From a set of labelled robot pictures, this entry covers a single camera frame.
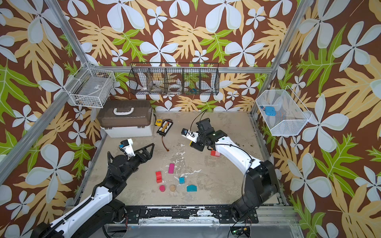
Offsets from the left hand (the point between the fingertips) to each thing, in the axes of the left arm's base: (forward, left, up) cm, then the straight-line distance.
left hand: (149, 144), depth 77 cm
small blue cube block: (-12, -17, -20) cm, 29 cm away
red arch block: (-10, -3, -21) cm, 23 cm away
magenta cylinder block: (-17, -6, -19) cm, 26 cm away
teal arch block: (-16, -23, -21) cm, 35 cm away
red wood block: (+6, -37, -20) cm, 43 cm away
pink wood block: (+4, -40, -17) cm, 44 cm away
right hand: (+7, -24, -5) cm, 25 cm away
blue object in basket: (+20, -69, +6) cm, 72 cm away
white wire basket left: (+31, +37, +13) cm, 50 cm away
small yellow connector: (+31, +2, -19) cm, 36 cm away
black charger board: (+27, -3, -20) cm, 34 cm away
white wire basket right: (+11, -75, +6) cm, 76 cm away
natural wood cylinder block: (-17, -12, -19) cm, 28 cm away
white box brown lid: (+21, +19, -4) cm, 29 cm away
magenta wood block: (-4, -10, -21) cm, 23 cm away
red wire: (+8, -7, -20) cm, 23 cm away
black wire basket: (+45, -11, +11) cm, 48 cm away
